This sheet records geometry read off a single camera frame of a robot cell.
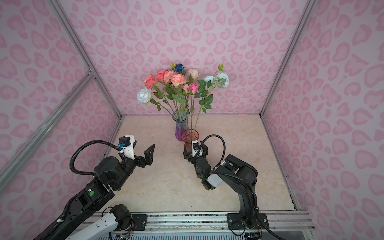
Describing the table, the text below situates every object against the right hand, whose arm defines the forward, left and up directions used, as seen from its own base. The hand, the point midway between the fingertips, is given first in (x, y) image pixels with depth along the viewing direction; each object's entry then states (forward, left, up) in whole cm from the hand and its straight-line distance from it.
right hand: (193, 141), depth 88 cm
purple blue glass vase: (+16, +9, +4) cm, 18 cm away
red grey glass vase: (+1, +3, +5) cm, 5 cm away
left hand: (-13, +20, +20) cm, 31 cm away
